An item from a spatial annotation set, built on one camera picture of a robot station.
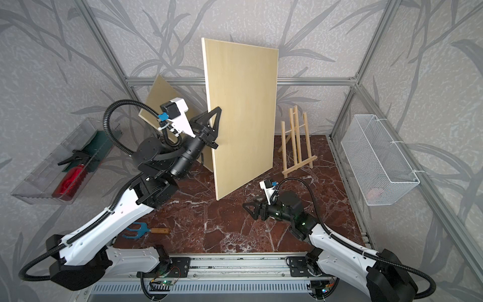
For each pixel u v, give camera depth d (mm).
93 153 679
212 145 452
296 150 937
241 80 696
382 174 601
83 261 387
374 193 707
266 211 655
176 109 401
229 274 731
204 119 456
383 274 450
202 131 425
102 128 798
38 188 582
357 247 468
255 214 666
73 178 599
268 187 679
